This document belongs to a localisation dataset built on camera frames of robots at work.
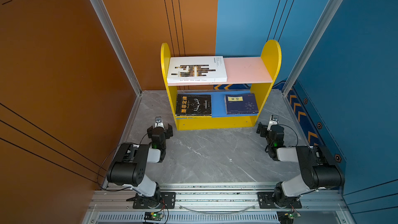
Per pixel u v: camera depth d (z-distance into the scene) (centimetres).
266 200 72
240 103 91
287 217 70
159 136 71
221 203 73
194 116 87
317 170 45
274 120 80
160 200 72
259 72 74
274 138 71
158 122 80
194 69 71
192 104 90
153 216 71
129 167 45
